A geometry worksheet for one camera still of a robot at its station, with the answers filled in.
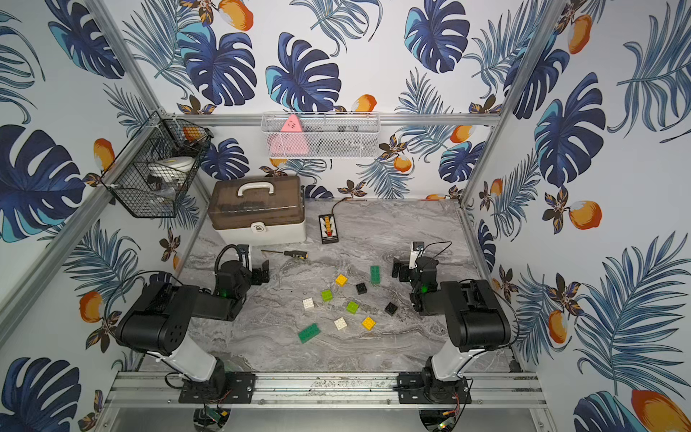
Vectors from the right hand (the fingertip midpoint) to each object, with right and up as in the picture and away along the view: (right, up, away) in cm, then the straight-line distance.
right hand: (410, 257), depth 97 cm
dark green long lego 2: (-35, -22, -13) cm, 43 cm away
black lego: (-9, -16, -9) cm, 20 cm away
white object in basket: (-75, +28, -17) cm, 82 cm away
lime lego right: (-21, -15, -9) cm, 27 cm away
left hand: (-56, 0, -2) cm, 56 cm away
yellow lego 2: (-16, -20, -11) cm, 28 cm away
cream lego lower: (-25, -20, -11) cm, 34 cm away
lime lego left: (-30, -12, -5) cm, 33 cm away
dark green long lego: (-13, -6, -1) cm, 14 cm away
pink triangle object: (-42, +40, -8) cm, 58 cm away
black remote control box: (-30, +9, +12) cm, 34 cm away
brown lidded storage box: (-50, +16, -9) cm, 54 cm away
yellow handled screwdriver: (-43, +1, +5) cm, 44 cm away
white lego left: (-36, -14, -7) cm, 39 cm away
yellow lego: (-25, -8, -2) cm, 26 cm away
